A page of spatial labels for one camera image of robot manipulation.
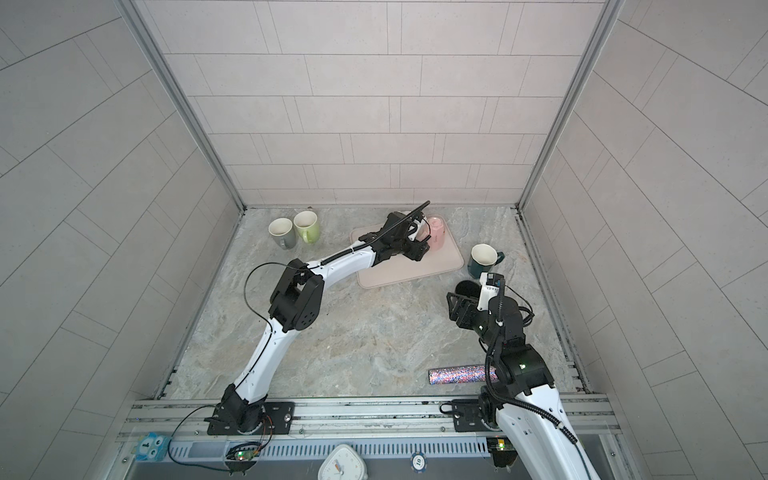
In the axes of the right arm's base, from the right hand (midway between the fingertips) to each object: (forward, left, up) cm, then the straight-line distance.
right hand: (455, 296), depth 76 cm
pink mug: (+27, +1, -6) cm, 28 cm away
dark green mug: (+17, -12, -8) cm, 22 cm away
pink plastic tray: (+12, +13, -4) cm, 18 cm away
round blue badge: (-32, +13, -14) cm, 37 cm away
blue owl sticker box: (-27, +72, -10) cm, 77 cm away
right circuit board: (-31, -7, -16) cm, 36 cm away
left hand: (+25, +4, -7) cm, 27 cm away
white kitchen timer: (-32, +29, -11) cm, 44 cm away
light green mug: (+32, +44, -3) cm, 54 cm away
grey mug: (+31, +53, -4) cm, 62 cm away
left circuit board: (-29, +51, -11) cm, 60 cm away
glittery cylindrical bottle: (-15, -1, -14) cm, 20 cm away
